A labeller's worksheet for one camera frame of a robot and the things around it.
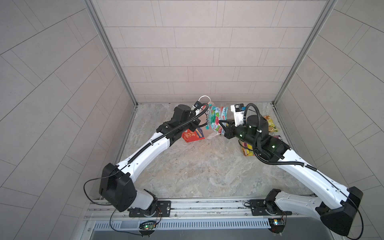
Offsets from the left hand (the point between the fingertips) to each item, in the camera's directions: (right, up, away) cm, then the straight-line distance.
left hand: (199, 113), depth 78 cm
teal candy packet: (+8, -1, -10) cm, 13 cm away
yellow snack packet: (+49, -10, +21) cm, 54 cm away
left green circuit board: (-22, -50, -14) cm, 56 cm away
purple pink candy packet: (+51, -15, +17) cm, 56 cm away
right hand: (+9, -4, -12) cm, 15 cm away
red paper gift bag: (-5, -13, +7) cm, 16 cm away
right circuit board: (+36, -52, -10) cm, 64 cm away
